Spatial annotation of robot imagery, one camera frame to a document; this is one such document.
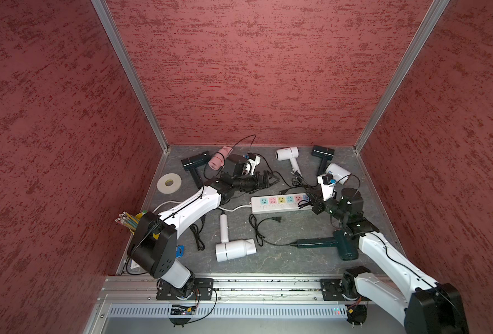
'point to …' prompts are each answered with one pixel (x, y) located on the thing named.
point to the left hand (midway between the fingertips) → (272, 186)
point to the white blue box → (180, 251)
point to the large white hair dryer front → (227, 249)
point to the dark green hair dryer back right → (325, 154)
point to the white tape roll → (168, 183)
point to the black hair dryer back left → (191, 163)
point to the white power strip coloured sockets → (261, 204)
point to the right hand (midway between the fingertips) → (306, 194)
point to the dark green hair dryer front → (347, 249)
